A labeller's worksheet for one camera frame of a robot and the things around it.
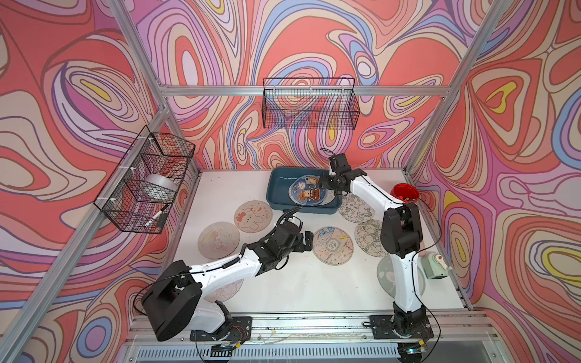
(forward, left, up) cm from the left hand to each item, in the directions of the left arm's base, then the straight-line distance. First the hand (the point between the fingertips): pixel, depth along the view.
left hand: (307, 236), depth 83 cm
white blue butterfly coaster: (+30, -2, -8) cm, 31 cm away
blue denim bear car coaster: (+30, -1, -8) cm, 31 cm away
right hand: (+26, -10, -1) cm, 27 cm away
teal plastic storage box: (+36, +12, -8) cm, 39 cm away
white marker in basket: (0, +50, +14) cm, 52 cm away
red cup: (+19, -42, +2) cm, 46 cm away
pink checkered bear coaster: (+16, +24, -11) cm, 31 cm away
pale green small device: (-9, -47, -6) cm, 49 cm away
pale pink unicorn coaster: (-17, +30, -11) cm, 36 cm away
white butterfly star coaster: (+27, -13, -10) cm, 31 cm away
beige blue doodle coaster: (+2, -12, -12) cm, 17 cm away
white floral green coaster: (+20, -24, -11) cm, 33 cm away
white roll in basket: (+4, +47, +22) cm, 52 cm away
